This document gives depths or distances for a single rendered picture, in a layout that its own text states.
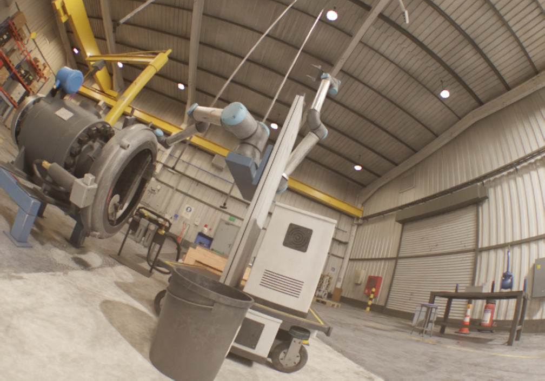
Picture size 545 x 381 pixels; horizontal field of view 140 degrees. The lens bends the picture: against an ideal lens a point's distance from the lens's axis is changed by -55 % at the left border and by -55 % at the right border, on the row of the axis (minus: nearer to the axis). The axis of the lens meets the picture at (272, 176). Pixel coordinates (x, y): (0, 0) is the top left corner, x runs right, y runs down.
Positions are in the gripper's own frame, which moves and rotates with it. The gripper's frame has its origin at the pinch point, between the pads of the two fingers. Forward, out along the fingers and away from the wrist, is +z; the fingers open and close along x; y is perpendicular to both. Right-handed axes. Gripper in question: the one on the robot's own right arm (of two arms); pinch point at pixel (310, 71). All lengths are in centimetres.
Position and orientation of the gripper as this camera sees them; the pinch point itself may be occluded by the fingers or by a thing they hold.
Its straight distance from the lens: 244.6
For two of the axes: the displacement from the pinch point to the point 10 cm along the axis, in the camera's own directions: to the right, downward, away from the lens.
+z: -9.2, -3.6, -1.2
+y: 0.5, 2.0, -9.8
